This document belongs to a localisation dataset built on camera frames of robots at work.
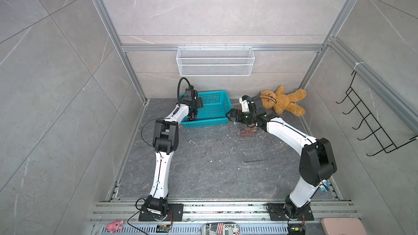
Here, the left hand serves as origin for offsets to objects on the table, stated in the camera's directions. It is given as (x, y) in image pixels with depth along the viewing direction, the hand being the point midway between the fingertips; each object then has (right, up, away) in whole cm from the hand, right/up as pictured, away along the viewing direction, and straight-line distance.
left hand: (200, 99), depth 109 cm
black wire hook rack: (+75, -22, -48) cm, 92 cm away
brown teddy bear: (+56, -2, +2) cm, 56 cm away
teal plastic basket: (+11, -4, +5) cm, 13 cm away
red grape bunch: (+30, -21, -12) cm, 38 cm away
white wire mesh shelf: (+11, +23, -8) cm, 27 cm away
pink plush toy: (-35, -59, -41) cm, 79 cm away
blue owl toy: (+63, -47, -29) cm, 84 cm away
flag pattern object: (+12, -59, -42) cm, 73 cm away
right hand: (+20, -11, -20) cm, 31 cm away
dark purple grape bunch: (-5, -12, -3) cm, 13 cm away
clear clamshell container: (+33, -32, -14) cm, 48 cm away
